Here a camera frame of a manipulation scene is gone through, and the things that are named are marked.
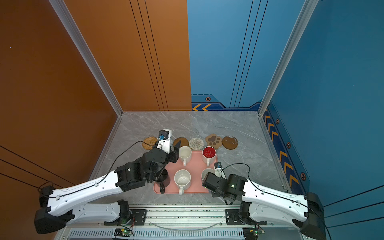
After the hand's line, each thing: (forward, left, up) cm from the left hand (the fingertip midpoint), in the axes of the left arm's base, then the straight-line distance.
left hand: (176, 140), depth 66 cm
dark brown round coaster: (+20, -32, -31) cm, 49 cm away
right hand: (-14, -19, -23) cm, 33 cm away
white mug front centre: (-6, -2, -29) cm, 30 cm away
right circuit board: (-31, -36, -31) cm, 57 cm away
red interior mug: (+9, -17, -28) cm, 34 cm away
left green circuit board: (-31, +25, -33) cm, 52 cm away
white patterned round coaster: (+18, -9, -30) cm, 36 cm away
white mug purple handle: (-5, -14, -23) cm, 27 cm away
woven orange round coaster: (+20, +23, -30) cm, 43 cm away
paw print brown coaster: (+20, -21, -30) cm, 42 cm away
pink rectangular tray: (+1, -8, -30) cm, 31 cm away
